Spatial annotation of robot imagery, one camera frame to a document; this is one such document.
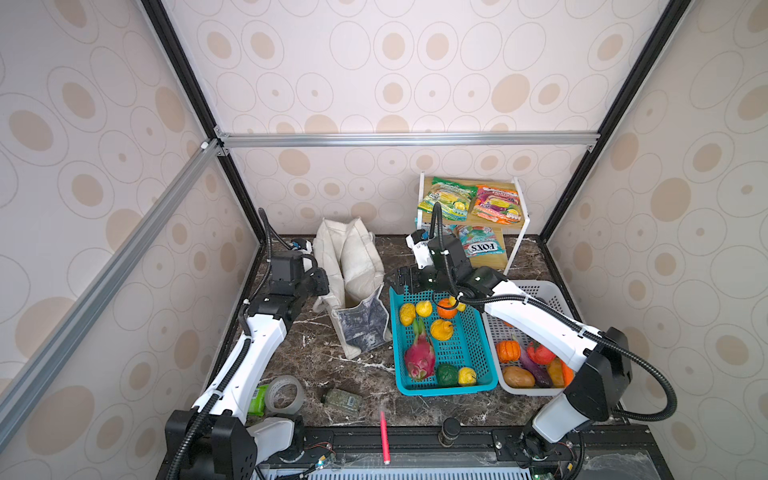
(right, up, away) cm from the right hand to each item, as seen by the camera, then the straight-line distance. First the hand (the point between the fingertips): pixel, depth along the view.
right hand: (398, 272), depth 78 cm
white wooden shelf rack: (+36, +11, +16) cm, 41 cm away
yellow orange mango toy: (+13, -17, +9) cm, 23 cm away
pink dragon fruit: (+6, -22, +3) cm, 23 cm away
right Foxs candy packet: (+26, +9, +16) cm, 32 cm away
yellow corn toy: (+3, -13, +14) cm, 20 cm away
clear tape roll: (-31, -34, +4) cm, 46 cm away
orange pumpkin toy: (+31, -22, +5) cm, 38 cm away
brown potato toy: (+32, -28, +1) cm, 43 cm away
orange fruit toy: (+15, -13, +17) cm, 26 cm away
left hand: (-18, +1, +1) cm, 18 cm away
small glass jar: (-15, -34, -1) cm, 37 cm away
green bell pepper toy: (+13, -27, +1) cm, 30 cm away
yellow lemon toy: (+9, -12, +14) cm, 20 cm away
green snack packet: (+15, +19, +1) cm, 25 cm away
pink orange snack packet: (+26, +18, 0) cm, 32 cm away
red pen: (-3, -41, -4) cm, 42 cm away
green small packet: (-37, -34, 0) cm, 50 cm away
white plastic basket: (+46, -6, +16) cm, 49 cm away
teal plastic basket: (+13, -22, +12) cm, 29 cm away
